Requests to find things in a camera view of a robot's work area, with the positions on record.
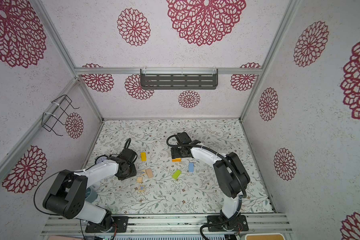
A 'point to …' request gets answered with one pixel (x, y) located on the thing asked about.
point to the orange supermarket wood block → (176, 160)
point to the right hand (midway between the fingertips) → (176, 151)
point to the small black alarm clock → (100, 158)
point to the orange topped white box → (264, 236)
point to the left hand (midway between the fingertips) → (131, 176)
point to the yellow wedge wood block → (143, 156)
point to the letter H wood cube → (141, 188)
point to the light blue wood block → (191, 167)
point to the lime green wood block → (176, 174)
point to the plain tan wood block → (149, 172)
